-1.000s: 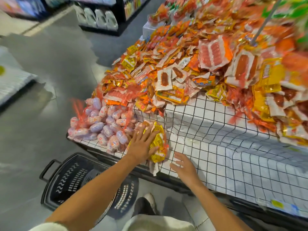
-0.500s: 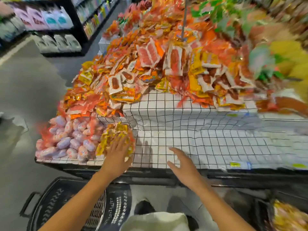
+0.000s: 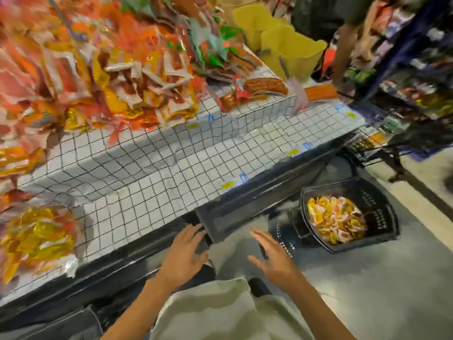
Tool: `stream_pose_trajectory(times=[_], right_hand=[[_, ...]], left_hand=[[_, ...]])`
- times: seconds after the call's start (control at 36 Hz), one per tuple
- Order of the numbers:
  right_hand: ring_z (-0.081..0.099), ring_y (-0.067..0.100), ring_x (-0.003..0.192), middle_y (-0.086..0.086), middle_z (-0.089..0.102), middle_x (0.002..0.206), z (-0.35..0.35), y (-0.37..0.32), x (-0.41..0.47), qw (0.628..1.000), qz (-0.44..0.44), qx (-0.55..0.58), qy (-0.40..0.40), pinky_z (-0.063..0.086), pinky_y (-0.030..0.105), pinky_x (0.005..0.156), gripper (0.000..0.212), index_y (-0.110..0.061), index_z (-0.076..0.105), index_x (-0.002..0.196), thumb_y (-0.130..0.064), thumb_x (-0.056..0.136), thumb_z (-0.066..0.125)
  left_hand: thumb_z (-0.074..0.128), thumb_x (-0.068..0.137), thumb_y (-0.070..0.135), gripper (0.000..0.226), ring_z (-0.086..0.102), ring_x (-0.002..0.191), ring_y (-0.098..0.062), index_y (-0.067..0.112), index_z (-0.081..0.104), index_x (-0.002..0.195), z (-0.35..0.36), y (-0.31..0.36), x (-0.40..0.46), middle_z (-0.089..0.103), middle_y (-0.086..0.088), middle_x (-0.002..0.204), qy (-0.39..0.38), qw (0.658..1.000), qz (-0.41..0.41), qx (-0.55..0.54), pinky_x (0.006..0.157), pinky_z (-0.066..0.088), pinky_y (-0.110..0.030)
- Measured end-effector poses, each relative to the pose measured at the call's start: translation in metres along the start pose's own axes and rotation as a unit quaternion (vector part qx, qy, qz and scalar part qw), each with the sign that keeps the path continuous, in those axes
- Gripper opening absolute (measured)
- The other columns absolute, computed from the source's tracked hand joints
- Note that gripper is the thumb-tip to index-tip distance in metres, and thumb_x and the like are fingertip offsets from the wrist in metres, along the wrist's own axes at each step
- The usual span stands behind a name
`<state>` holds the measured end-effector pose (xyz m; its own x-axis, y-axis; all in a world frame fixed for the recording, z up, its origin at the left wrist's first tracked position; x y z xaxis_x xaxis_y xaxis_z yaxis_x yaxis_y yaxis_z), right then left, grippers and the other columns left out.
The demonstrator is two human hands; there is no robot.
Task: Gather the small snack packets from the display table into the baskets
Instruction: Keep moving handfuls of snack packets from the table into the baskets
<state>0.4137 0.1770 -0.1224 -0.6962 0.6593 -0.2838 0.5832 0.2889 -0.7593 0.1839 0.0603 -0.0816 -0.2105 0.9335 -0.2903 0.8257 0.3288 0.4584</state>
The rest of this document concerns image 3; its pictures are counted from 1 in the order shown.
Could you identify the person's left hand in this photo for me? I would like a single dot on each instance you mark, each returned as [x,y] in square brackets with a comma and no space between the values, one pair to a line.
[180,262]

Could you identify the pile of sausage packets tier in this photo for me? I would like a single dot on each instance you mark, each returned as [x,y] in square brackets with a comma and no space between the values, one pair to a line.
[205,31]

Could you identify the large pile of sausage packets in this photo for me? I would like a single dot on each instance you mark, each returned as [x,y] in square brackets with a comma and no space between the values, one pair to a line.
[85,67]

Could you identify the person's right forearm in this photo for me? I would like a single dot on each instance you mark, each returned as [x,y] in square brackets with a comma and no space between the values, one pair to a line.
[318,311]

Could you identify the blue goods rack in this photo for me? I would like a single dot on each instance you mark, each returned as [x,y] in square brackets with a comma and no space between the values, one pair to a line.
[417,60]

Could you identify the tiled white display table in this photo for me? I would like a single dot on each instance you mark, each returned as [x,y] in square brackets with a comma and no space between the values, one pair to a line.
[177,173]

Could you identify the yellow bin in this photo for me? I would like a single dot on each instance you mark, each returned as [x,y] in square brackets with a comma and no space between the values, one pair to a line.
[255,21]
[294,53]
[233,2]

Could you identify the long orange sausage pack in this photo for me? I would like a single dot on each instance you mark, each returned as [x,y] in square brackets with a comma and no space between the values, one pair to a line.
[322,92]

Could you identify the blue yellow price label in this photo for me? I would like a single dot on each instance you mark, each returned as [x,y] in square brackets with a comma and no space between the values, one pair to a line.
[299,148]
[233,182]
[345,111]

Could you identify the pile of small snack packets tier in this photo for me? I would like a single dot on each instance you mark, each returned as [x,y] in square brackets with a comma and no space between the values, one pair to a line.
[35,240]

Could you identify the black shopping basket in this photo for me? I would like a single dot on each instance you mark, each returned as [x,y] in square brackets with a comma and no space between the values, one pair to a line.
[375,209]

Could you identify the person's right hand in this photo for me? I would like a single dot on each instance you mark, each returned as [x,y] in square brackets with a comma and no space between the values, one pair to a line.
[277,265]

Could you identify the red label brown sausage pack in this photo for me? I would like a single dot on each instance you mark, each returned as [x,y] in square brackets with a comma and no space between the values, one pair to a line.
[258,87]

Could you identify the person's left forearm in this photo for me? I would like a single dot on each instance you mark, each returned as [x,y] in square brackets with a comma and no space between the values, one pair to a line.
[138,315]

